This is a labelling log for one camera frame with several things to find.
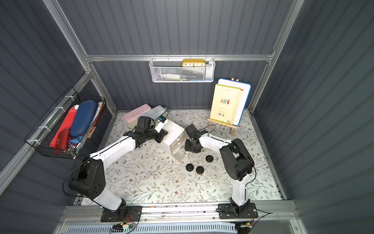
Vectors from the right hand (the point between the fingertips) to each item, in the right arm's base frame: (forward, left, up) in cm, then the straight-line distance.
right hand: (191, 147), depth 95 cm
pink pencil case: (+23, +42, +7) cm, 49 cm away
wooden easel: (+21, -23, +17) cm, 36 cm away
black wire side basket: (-15, +63, +33) cm, 73 cm away
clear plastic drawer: (-3, +8, -4) cm, 9 cm away
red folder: (-14, +59, +29) cm, 67 cm away
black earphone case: (-7, -12, -3) cm, 14 cm away
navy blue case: (0, +54, +31) cm, 62 cm away
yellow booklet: (+22, -23, +18) cm, 37 cm away
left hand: (+3, +14, +12) cm, 19 cm away
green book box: (+16, +42, +4) cm, 45 cm away
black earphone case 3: (-15, -5, -2) cm, 16 cm away
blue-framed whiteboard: (+26, -34, +29) cm, 52 cm away
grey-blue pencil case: (+24, +27, +8) cm, 37 cm away
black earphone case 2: (-13, +1, -3) cm, 13 cm away
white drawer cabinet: (-1, +9, +11) cm, 14 cm away
